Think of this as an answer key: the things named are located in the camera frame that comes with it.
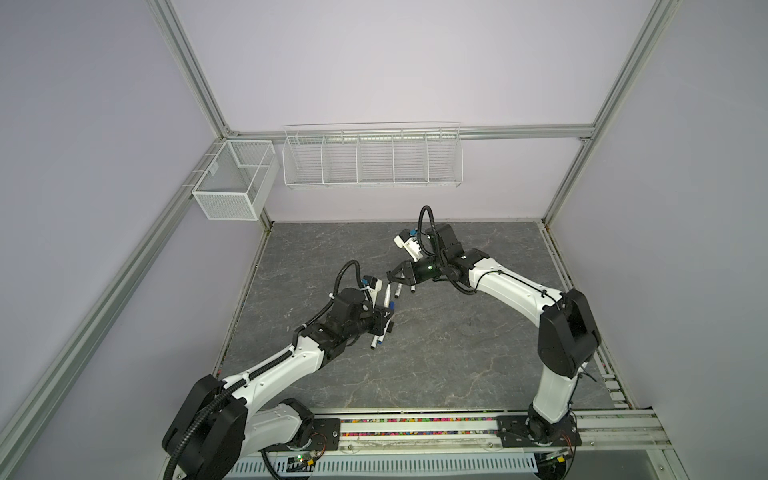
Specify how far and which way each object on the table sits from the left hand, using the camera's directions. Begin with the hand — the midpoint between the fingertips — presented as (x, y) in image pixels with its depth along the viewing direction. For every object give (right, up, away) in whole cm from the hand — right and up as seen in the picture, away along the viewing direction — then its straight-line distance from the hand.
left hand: (391, 314), depth 82 cm
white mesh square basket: (-53, +42, +20) cm, 70 cm away
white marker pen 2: (+1, +3, +17) cm, 18 cm away
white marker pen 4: (-5, -10, +7) cm, 13 cm away
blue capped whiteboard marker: (-3, -10, +7) cm, 12 cm away
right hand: (-1, +10, 0) cm, 10 cm away
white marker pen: (-1, +5, -1) cm, 6 cm away
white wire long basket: (-4, +50, +16) cm, 52 cm away
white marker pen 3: (+7, +5, +19) cm, 21 cm away
